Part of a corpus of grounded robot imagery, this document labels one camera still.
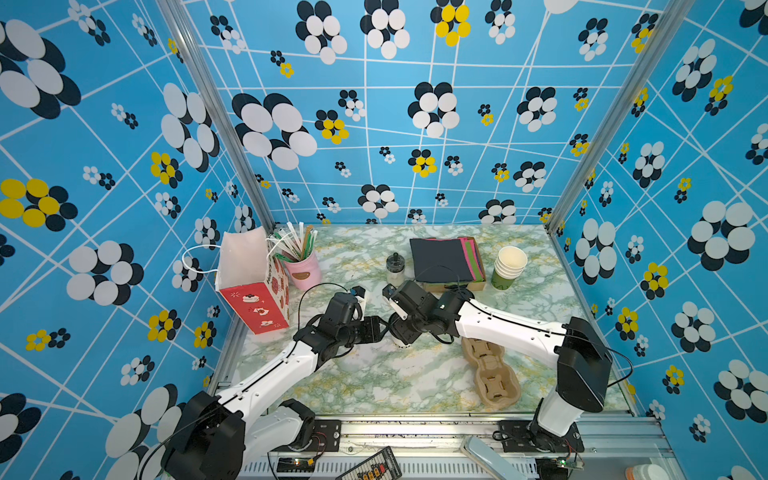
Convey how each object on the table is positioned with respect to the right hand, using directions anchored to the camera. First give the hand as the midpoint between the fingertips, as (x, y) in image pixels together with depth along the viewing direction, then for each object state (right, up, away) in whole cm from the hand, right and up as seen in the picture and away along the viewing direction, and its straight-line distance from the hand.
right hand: (404, 325), depth 83 cm
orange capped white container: (+51, -26, -20) cm, 61 cm away
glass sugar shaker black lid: (-2, +17, +13) cm, 22 cm away
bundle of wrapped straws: (-36, +23, +10) cm, 44 cm away
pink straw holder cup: (-32, +13, +13) cm, 37 cm away
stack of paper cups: (+32, +17, +6) cm, 37 cm away
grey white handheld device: (+23, -31, -12) cm, 41 cm away
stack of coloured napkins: (+18, +18, +18) cm, 32 cm away
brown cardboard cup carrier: (+24, -15, -5) cm, 29 cm away
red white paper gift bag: (-37, +13, -10) cm, 41 cm away
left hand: (-5, 0, -2) cm, 5 cm away
